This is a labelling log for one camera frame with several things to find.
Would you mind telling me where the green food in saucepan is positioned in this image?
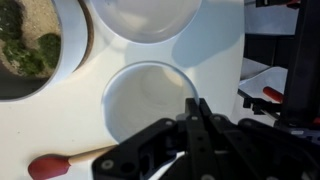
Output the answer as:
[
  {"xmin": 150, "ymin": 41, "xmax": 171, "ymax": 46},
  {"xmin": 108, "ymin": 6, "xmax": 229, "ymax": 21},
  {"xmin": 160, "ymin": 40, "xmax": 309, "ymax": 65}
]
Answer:
[{"xmin": 0, "ymin": 0, "xmax": 62, "ymax": 77}]

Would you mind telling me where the white ceramic bowl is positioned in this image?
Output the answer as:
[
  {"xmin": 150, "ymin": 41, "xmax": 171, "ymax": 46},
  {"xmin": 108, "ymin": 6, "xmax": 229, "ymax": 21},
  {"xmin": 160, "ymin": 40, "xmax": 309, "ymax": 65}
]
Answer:
[{"xmin": 88, "ymin": 0, "xmax": 203, "ymax": 45}]

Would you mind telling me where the white saucepan with grey handle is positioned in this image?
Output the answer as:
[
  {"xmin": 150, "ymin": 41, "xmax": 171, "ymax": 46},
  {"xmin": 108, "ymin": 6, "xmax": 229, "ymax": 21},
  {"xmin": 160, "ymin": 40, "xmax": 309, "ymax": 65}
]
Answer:
[{"xmin": 0, "ymin": 0, "xmax": 95, "ymax": 102}]

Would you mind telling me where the red spatula with wooden handle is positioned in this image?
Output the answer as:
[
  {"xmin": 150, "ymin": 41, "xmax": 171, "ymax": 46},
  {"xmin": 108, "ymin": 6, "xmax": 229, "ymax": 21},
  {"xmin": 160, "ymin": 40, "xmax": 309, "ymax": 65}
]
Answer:
[{"xmin": 27, "ymin": 144, "xmax": 119, "ymax": 180}]

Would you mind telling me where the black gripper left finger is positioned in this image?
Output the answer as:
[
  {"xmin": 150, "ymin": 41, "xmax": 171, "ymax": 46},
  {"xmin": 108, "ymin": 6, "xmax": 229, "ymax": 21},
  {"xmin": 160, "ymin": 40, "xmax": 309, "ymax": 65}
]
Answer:
[{"xmin": 91, "ymin": 97, "xmax": 218, "ymax": 180}]

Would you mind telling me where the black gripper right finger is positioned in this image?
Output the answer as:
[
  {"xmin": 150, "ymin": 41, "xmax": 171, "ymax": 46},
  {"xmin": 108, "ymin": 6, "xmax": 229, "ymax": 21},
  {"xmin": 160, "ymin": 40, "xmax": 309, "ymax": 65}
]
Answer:
[{"xmin": 198, "ymin": 98, "xmax": 320, "ymax": 180}]

